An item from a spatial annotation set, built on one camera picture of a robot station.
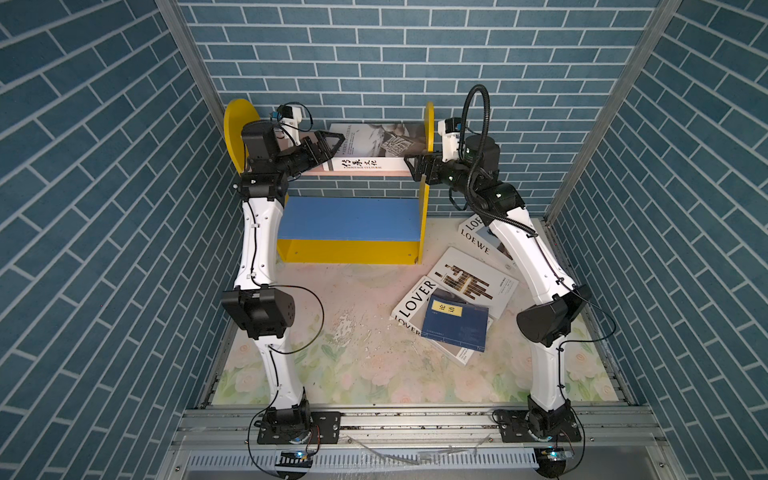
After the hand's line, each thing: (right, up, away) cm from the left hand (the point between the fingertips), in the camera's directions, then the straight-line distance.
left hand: (336, 142), depth 73 cm
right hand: (+19, -3, 0) cm, 19 cm away
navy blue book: (+31, -48, +15) cm, 59 cm away
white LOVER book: (+19, -47, +17) cm, 54 cm away
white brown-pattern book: (+40, -38, +26) cm, 61 cm away
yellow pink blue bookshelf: (-5, -15, +37) cm, 40 cm away
